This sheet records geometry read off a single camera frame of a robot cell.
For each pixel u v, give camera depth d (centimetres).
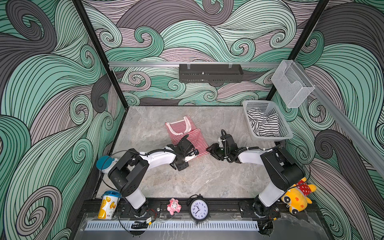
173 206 71
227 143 74
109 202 70
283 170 47
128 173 45
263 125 104
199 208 72
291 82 79
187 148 72
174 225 70
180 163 79
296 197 70
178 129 107
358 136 55
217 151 84
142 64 197
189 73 95
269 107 113
